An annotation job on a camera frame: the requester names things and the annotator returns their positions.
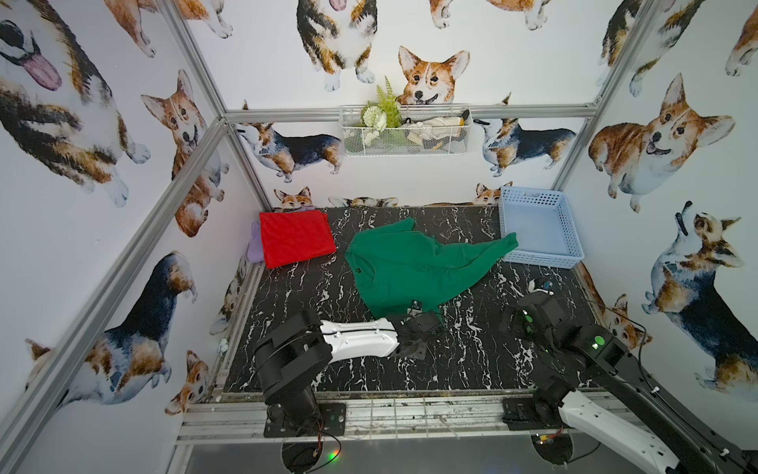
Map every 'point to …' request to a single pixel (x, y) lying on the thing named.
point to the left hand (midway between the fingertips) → (418, 340)
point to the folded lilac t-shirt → (255, 250)
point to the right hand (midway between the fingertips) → (513, 314)
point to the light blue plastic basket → (544, 226)
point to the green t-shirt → (393, 266)
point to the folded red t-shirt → (292, 236)
